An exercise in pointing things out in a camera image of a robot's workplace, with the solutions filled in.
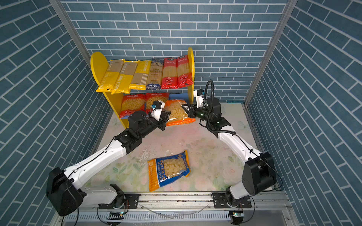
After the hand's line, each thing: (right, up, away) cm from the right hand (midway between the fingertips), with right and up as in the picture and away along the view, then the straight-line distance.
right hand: (182, 104), depth 75 cm
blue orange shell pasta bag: (-10, -38, +5) cm, 39 cm away
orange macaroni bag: (-2, -6, -2) cm, 6 cm away
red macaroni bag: (-35, +2, +21) cm, 41 cm away
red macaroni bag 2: (-23, +6, +23) cm, 33 cm away
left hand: (-6, -4, -3) cm, 8 cm away
